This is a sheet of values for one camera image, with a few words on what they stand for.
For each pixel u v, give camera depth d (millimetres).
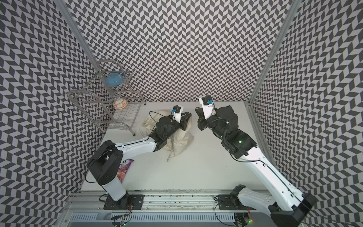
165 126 638
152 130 931
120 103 1073
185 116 774
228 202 734
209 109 523
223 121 432
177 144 834
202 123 553
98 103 1018
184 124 727
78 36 809
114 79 971
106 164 456
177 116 705
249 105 1195
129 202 681
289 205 365
